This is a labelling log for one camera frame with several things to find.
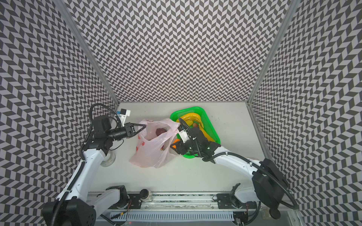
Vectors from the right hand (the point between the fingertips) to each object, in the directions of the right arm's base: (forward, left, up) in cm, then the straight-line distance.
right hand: (174, 148), depth 77 cm
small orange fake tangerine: (0, -1, +7) cm, 8 cm away
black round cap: (-30, -46, -6) cm, 55 cm away
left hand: (+6, +14, +13) cm, 20 cm away
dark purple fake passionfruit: (+17, +12, -8) cm, 22 cm away
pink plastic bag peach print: (-3, +8, +13) cm, 15 cm away
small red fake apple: (+24, -13, -12) cm, 30 cm away
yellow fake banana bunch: (+27, -13, -6) cm, 30 cm away
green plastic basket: (+32, -17, -7) cm, 36 cm away
